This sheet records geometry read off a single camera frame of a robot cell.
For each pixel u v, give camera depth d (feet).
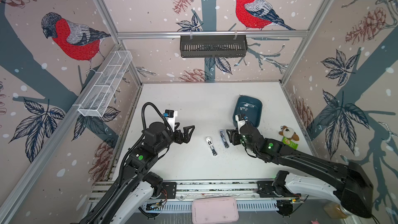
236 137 2.28
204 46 3.50
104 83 2.59
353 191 1.27
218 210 2.20
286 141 2.89
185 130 2.05
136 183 1.54
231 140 2.33
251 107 3.50
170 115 2.01
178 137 2.03
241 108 3.46
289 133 2.95
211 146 2.86
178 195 2.40
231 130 2.35
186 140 2.06
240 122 2.29
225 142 2.90
